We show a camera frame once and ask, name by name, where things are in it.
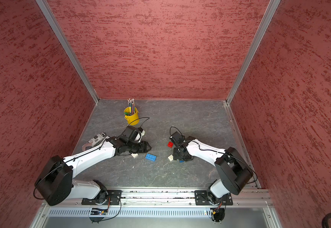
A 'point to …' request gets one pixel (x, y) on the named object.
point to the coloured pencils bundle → (131, 102)
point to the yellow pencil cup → (132, 120)
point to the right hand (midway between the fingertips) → (179, 160)
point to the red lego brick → (170, 144)
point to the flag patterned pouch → (96, 139)
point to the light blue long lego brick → (150, 156)
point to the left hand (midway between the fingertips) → (147, 151)
